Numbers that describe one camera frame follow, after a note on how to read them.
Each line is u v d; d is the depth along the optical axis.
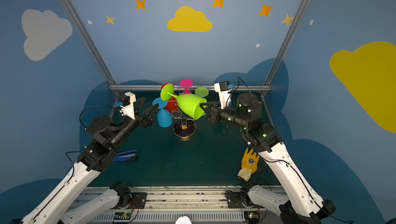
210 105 0.54
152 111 0.55
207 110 0.57
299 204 0.36
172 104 0.85
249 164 0.85
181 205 0.73
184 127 1.00
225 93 0.51
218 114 0.51
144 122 0.54
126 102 0.48
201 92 0.82
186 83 0.84
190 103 0.53
